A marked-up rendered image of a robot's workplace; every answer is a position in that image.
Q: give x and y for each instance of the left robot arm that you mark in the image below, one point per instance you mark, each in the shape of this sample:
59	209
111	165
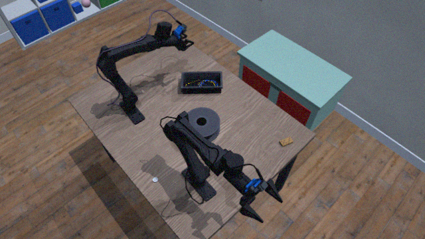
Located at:
107	64

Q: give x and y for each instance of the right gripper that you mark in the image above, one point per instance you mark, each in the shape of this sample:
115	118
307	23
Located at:
243	187

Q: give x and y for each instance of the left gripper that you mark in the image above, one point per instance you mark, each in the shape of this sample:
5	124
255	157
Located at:
177	40

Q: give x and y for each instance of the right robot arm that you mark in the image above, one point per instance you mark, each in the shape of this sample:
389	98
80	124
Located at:
189	140

